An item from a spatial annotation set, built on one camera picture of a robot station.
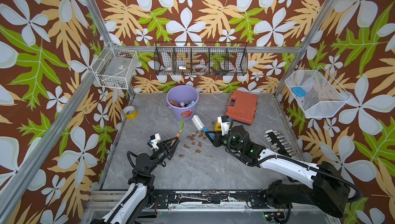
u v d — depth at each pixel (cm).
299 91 86
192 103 95
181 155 89
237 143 59
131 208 52
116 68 86
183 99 104
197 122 78
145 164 59
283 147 91
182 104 93
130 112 110
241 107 106
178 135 75
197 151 91
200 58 97
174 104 95
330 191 41
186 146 93
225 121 69
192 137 96
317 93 82
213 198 75
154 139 75
